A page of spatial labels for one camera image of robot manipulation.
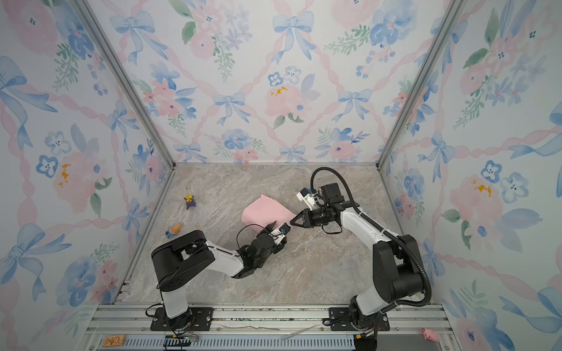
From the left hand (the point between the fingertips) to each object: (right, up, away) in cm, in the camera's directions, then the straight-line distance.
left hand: (281, 226), depth 90 cm
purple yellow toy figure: (-43, +10, +13) cm, 46 cm away
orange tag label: (-52, -32, -21) cm, 65 cm away
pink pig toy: (+47, -30, -20) cm, 60 cm away
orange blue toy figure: (-46, -2, +3) cm, 46 cm away
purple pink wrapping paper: (-7, +6, +3) cm, 10 cm away
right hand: (+5, +3, -7) cm, 9 cm away
